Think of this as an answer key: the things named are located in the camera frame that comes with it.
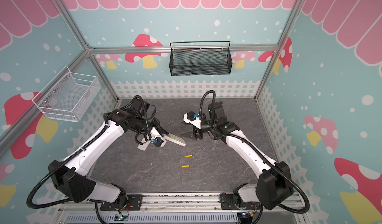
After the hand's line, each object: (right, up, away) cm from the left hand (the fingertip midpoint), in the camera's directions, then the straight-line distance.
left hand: (165, 131), depth 75 cm
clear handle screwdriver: (+27, -11, +19) cm, 35 cm away
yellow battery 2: (+11, -17, +15) cm, 25 cm away
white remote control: (+5, -4, -2) cm, 7 cm away
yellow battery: (+10, -21, +11) cm, 26 cm away
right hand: (+9, +2, -3) cm, 10 cm away
